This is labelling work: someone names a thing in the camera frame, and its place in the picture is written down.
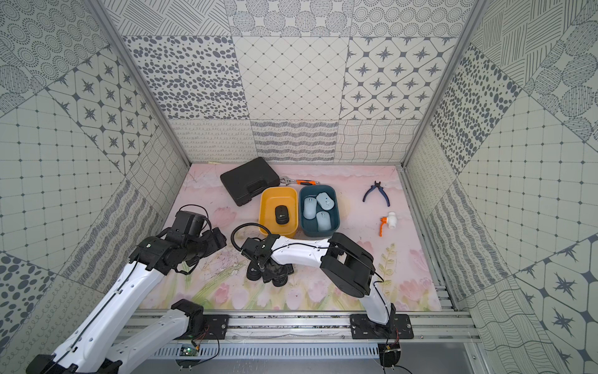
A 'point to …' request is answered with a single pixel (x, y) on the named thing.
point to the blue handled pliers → (374, 185)
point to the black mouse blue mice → (281, 213)
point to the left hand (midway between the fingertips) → (222, 243)
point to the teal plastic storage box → (319, 210)
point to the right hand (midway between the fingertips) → (279, 275)
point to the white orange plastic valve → (391, 220)
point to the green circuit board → (188, 351)
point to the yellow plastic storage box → (270, 199)
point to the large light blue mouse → (325, 201)
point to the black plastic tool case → (246, 181)
